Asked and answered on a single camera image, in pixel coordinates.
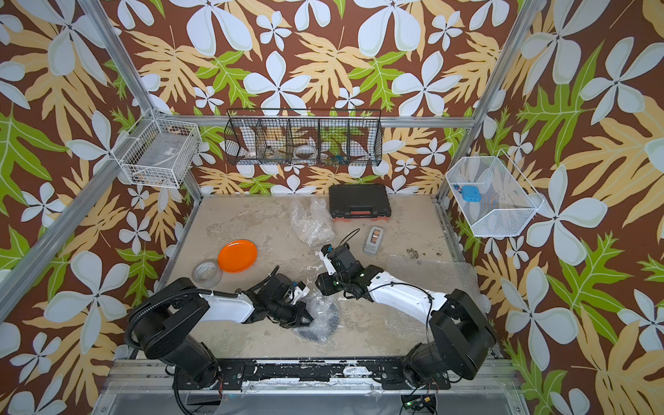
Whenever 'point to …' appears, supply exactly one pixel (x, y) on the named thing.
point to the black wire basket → (303, 137)
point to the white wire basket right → (507, 201)
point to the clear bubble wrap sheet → (311, 221)
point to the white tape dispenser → (373, 241)
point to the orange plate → (237, 256)
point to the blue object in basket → (471, 194)
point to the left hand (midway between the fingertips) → (315, 323)
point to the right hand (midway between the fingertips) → (318, 281)
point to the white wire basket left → (158, 152)
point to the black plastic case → (354, 202)
